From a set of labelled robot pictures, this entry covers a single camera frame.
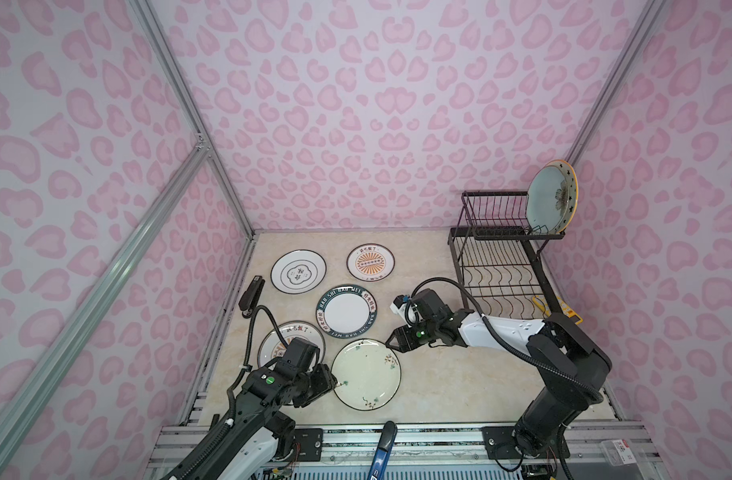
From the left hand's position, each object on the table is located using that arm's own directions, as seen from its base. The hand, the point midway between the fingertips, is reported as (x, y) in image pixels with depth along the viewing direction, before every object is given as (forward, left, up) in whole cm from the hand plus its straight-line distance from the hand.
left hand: (334, 380), depth 79 cm
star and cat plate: (+38, -65, +30) cm, 81 cm away
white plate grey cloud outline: (+39, +16, -4) cm, 43 cm away
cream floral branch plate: (+3, -9, -6) cm, 11 cm away
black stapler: (+28, +30, -3) cm, 42 cm away
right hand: (+10, -16, +1) cm, 19 cm away
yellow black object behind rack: (+21, -72, -4) cm, 75 cm away
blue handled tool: (-17, -12, -1) cm, 21 cm away
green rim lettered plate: (+23, -2, -5) cm, 24 cm away
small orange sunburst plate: (+43, -10, -5) cm, 44 cm away
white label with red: (-17, -69, -3) cm, 71 cm away
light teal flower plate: (+43, -63, +24) cm, 80 cm away
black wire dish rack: (+38, -56, -4) cm, 68 cm away
